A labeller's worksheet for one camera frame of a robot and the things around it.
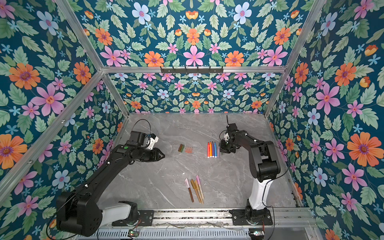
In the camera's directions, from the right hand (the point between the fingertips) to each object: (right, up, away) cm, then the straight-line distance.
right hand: (221, 149), depth 98 cm
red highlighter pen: (-9, -1, +1) cm, 9 cm away
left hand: (-33, +1, -18) cm, 38 cm away
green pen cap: (-27, 0, +1) cm, 27 cm away
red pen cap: (-22, -1, 0) cm, 22 cm away
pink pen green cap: (-2, -2, 0) cm, 3 cm away
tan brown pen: (-18, -19, -14) cm, 30 cm away
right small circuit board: (+13, -37, -27) cm, 47 cm away
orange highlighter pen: (-7, 0, +1) cm, 7 cm away
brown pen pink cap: (-21, -19, -14) cm, 31 cm away
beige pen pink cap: (-15, -17, -12) cm, 25 cm away
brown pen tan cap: (-15, -21, -16) cm, 30 cm away
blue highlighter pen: (-4, -1, +1) cm, 4 cm away
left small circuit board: (-47, -36, -27) cm, 65 cm away
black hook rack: (-20, +51, -5) cm, 54 cm away
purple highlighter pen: (-6, -1, +1) cm, 6 cm away
